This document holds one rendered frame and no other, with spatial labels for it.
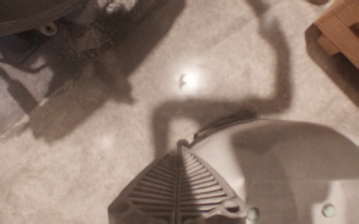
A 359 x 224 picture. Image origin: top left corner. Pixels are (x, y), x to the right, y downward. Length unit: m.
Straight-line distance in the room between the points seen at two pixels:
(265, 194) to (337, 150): 0.15
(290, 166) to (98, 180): 0.69
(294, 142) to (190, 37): 0.55
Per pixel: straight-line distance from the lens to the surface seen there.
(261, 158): 0.27
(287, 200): 0.40
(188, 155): 0.16
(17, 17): 0.48
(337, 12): 0.81
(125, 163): 0.66
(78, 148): 0.76
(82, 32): 0.83
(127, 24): 0.75
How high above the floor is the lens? 0.57
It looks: 88 degrees down
